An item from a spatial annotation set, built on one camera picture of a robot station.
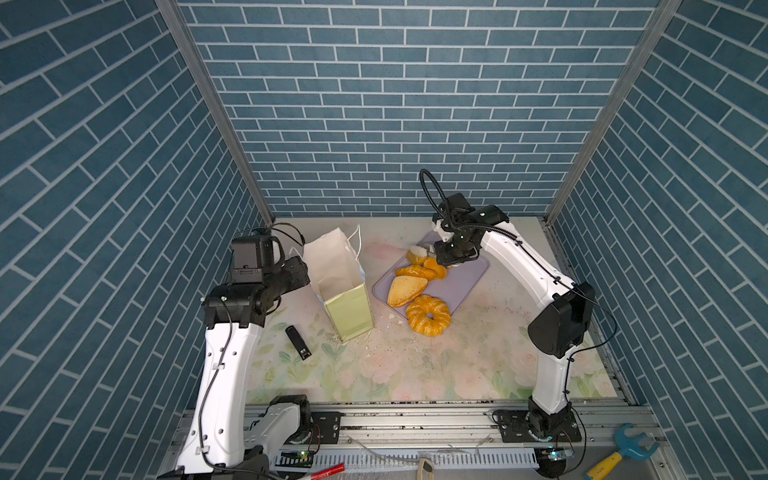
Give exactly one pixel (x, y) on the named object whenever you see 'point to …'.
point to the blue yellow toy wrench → (628, 446)
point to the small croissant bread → (417, 270)
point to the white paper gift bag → (337, 275)
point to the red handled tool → (327, 472)
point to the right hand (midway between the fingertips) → (439, 255)
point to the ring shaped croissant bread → (418, 320)
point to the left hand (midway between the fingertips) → (300, 266)
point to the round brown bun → (417, 255)
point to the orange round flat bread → (440, 271)
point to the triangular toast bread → (403, 289)
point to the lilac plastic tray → (460, 281)
